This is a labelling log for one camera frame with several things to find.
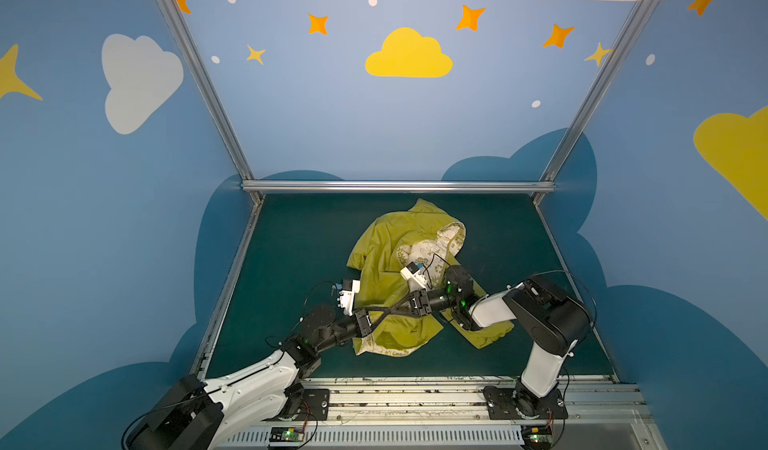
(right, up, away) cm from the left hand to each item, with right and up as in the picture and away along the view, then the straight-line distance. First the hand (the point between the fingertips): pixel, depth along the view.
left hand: (389, 310), depth 76 cm
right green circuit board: (+36, -30, -4) cm, 47 cm away
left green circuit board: (-25, -29, -5) cm, 38 cm away
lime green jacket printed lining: (+7, +13, +25) cm, 29 cm away
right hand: (+2, -1, +1) cm, 2 cm away
